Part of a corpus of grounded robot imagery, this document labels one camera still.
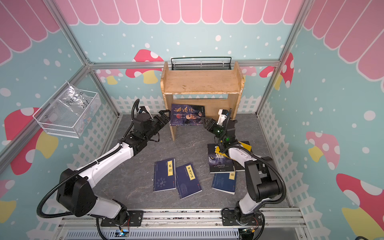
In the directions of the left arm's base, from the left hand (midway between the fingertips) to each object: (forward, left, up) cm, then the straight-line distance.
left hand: (168, 117), depth 80 cm
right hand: (+3, -19, -3) cm, 20 cm away
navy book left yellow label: (-23, +3, -27) cm, 35 cm away
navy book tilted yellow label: (-25, -11, -27) cm, 38 cm away
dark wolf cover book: (-14, -30, -26) cm, 42 cm away
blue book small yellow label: (-25, -30, -27) cm, 48 cm away
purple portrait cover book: (+8, -9, -5) cm, 13 cm away
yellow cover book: (-5, -29, -25) cm, 39 cm away
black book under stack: (-25, -33, +8) cm, 42 cm away
